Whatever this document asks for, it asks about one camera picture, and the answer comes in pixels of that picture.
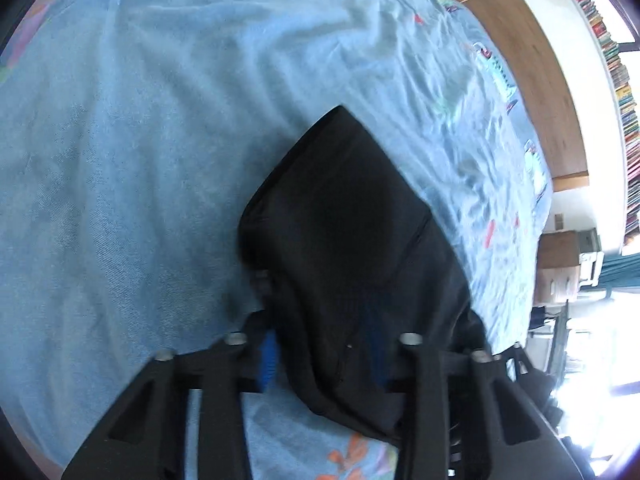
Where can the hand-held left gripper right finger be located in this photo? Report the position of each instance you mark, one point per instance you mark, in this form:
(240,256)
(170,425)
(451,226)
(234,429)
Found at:
(376,360)

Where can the beige wall socket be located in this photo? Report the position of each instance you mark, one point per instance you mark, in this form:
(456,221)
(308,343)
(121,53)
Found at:
(559,222)

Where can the blue printed bed sheet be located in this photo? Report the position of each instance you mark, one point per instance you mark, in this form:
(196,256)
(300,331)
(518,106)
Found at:
(150,160)

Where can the teal window curtain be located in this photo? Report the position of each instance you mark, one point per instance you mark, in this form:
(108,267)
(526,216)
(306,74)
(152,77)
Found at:
(620,270)

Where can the black pants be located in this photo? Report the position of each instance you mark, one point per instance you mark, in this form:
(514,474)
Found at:
(345,240)

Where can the row of books on shelf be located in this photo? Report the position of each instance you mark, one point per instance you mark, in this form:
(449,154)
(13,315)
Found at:
(617,85)

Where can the wooden dresser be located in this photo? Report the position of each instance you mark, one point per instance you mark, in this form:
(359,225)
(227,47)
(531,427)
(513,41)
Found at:
(557,260)

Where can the wooden headboard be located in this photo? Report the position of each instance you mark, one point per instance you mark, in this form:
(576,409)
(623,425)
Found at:
(530,75)

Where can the white printer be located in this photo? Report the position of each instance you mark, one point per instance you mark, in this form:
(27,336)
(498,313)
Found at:
(590,260)

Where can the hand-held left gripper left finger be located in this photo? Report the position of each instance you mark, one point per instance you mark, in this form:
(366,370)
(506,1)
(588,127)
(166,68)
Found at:
(267,360)

